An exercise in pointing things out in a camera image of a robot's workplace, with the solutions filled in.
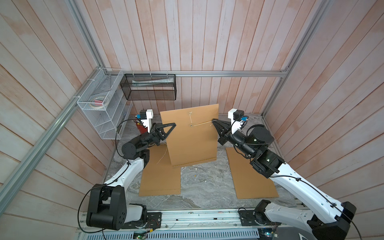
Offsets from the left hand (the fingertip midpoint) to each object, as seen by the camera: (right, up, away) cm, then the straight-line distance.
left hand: (176, 127), depth 61 cm
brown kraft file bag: (-13, -31, +29) cm, 44 cm away
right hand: (+15, +3, 0) cm, 16 cm away
